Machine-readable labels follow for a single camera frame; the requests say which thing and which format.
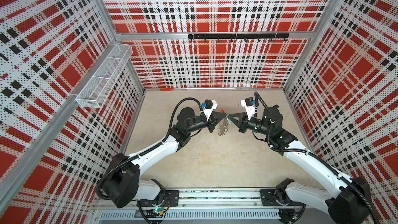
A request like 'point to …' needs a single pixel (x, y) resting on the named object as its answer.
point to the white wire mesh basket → (93, 94)
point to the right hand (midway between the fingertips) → (229, 118)
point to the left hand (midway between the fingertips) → (225, 116)
